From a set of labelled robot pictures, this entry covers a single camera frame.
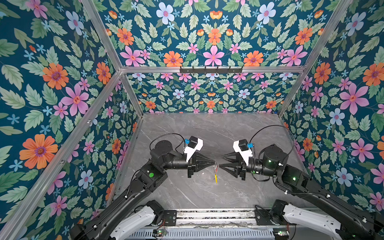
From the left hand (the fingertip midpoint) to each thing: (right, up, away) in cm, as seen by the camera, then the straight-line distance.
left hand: (214, 164), depth 53 cm
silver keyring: (+1, -2, +3) cm, 4 cm away
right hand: (+4, 0, +5) cm, 6 cm away
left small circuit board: (-25, -37, +18) cm, 48 cm away
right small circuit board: (+34, -37, +18) cm, 54 cm away
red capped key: (+1, -3, +5) cm, 6 cm away
